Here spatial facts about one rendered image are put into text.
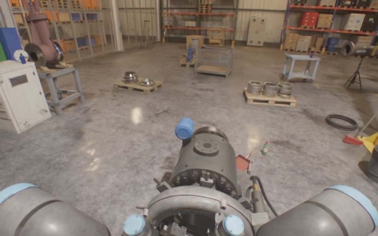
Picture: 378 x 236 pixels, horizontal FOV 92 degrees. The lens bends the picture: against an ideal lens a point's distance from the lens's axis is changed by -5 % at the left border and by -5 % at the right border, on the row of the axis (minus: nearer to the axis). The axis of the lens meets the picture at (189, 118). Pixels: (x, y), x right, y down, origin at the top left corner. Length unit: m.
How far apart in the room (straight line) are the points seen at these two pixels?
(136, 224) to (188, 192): 0.37
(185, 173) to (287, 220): 1.14
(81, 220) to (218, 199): 0.86
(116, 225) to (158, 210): 1.09
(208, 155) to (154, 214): 0.60
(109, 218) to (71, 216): 1.94
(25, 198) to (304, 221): 0.57
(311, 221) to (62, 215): 0.48
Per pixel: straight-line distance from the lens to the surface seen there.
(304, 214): 0.48
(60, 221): 0.47
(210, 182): 1.23
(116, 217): 2.40
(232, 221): 1.00
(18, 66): 4.46
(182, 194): 1.22
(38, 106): 4.73
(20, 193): 0.56
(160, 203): 1.30
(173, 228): 1.37
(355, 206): 0.55
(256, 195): 1.52
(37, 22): 5.05
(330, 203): 0.52
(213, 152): 1.59
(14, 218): 0.52
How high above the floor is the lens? 1.89
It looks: 28 degrees down
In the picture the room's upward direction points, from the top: 1 degrees clockwise
